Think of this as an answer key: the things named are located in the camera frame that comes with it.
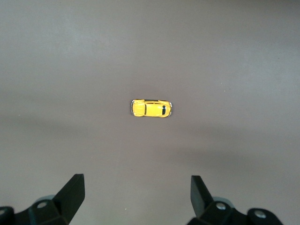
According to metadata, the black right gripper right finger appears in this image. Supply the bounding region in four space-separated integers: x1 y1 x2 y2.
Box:
186 175 284 225

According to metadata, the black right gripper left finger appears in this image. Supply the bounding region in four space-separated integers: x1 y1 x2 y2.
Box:
0 173 85 225

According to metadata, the yellow beetle toy car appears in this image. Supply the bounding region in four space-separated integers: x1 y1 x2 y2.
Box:
129 98 173 118

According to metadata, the brown table cover sheet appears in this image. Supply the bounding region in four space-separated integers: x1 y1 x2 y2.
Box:
0 0 300 225

